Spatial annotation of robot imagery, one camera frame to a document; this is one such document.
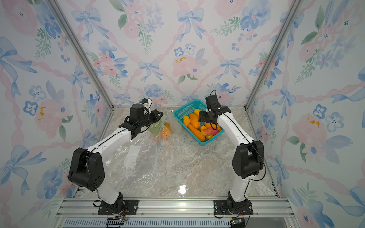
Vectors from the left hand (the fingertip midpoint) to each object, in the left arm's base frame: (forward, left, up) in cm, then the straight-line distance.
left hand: (164, 112), depth 85 cm
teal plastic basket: (+15, -15, -20) cm, 29 cm away
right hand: (+2, -26, -6) cm, 27 cm away
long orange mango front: (-5, -21, -17) cm, 28 cm away
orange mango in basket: (+9, -19, -19) cm, 28 cm away
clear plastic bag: (-24, +17, -23) cm, 38 cm away
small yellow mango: (+19, -22, -20) cm, 35 cm away
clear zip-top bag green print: (0, +8, -17) cm, 19 cm away
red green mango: (-3, -29, -16) cm, 33 cm away
